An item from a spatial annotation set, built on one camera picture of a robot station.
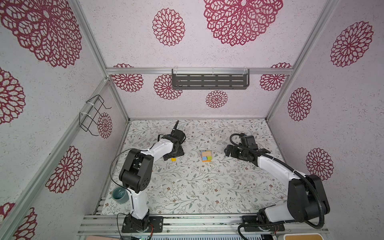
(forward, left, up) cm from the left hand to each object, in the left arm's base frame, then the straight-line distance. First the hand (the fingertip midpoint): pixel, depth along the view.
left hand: (174, 156), depth 96 cm
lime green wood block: (-2, -23, 0) cm, 23 cm away
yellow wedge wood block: (-1, +1, -2) cm, 3 cm away
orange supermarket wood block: (-2, -21, -3) cm, 21 cm away
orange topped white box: (-44, -60, +3) cm, 74 cm away
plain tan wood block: (0, -21, +2) cm, 21 cm away
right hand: (0, -35, +8) cm, 36 cm away
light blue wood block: (-2, -19, 0) cm, 19 cm away
